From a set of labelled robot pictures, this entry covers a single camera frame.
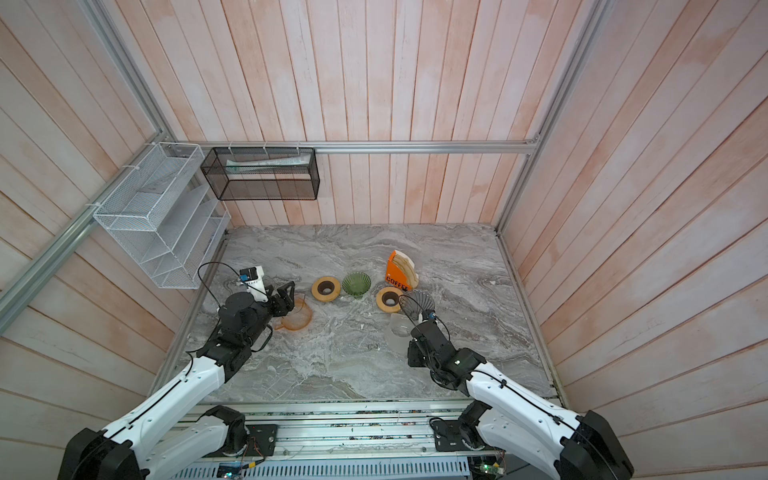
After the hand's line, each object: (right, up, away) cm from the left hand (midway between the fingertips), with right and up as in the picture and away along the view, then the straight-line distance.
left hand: (285, 289), depth 81 cm
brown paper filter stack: (+36, +6, +19) cm, 41 cm away
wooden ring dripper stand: (+7, -2, +21) cm, 22 cm away
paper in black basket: (-16, +37, +8) cm, 41 cm away
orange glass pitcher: (0, -11, +14) cm, 17 cm away
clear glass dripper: (+39, -7, +19) cm, 44 cm away
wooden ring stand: (+28, -3, +17) cm, 33 cm away
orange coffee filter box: (+32, +3, +17) cm, 36 cm away
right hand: (+36, -17, +3) cm, 40 cm away
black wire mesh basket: (-16, +39, +23) cm, 48 cm away
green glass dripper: (+18, 0, +20) cm, 27 cm away
